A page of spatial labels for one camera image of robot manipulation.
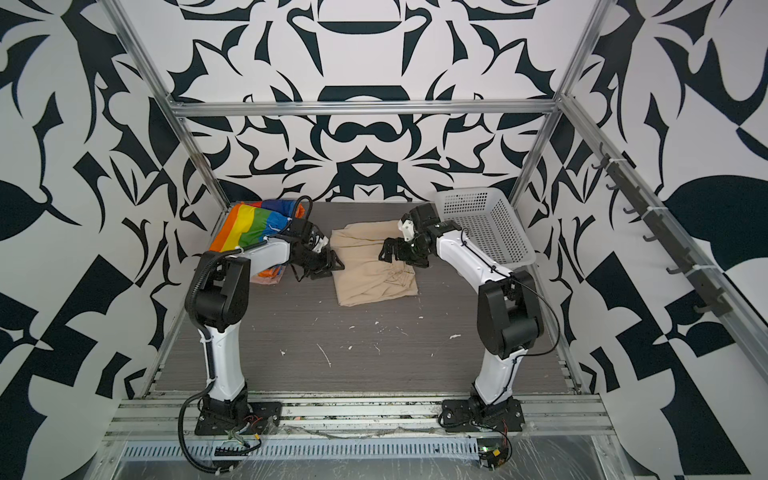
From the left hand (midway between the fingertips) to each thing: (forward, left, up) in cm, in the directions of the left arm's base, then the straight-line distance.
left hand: (340, 264), depth 99 cm
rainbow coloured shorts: (+16, +31, +4) cm, 35 cm away
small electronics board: (-51, -38, -4) cm, 64 cm away
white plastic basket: (+22, -53, -2) cm, 57 cm away
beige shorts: (-5, -8, -1) cm, 10 cm away
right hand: (-4, -17, +10) cm, 20 cm away
